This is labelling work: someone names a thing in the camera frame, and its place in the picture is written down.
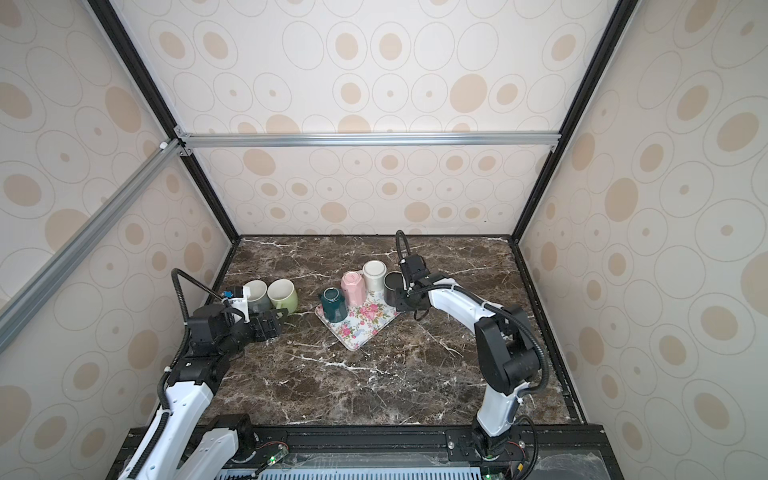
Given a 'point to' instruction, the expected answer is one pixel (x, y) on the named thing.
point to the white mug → (374, 273)
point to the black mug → (393, 280)
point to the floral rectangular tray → (361, 321)
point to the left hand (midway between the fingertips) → (279, 308)
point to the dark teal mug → (335, 305)
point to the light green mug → (283, 295)
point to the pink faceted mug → (354, 288)
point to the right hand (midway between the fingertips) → (404, 300)
